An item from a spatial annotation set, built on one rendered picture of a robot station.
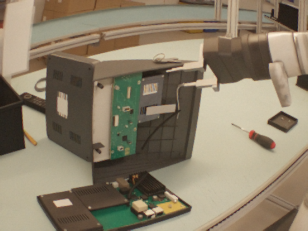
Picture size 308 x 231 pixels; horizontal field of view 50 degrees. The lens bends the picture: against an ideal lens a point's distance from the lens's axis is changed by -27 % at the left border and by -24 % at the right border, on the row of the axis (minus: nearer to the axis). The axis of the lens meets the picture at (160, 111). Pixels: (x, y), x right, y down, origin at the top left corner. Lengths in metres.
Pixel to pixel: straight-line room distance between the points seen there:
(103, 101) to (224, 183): 0.29
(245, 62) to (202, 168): 0.34
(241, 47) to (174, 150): 0.35
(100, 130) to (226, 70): 0.25
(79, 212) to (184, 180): 0.27
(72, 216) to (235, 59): 0.35
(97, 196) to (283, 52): 0.40
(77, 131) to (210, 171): 0.28
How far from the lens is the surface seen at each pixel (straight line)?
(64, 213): 0.62
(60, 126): 0.84
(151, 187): 0.71
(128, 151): 0.76
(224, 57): 0.57
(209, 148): 0.92
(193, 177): 0.81
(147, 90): 0.74
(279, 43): 0.55
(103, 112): 0.71
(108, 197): 0.68
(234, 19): 2.04
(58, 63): 0.80
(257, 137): 0.97
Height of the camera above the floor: 1.43
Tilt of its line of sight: 24 degrees down
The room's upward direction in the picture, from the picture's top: 6 degrees clockwise
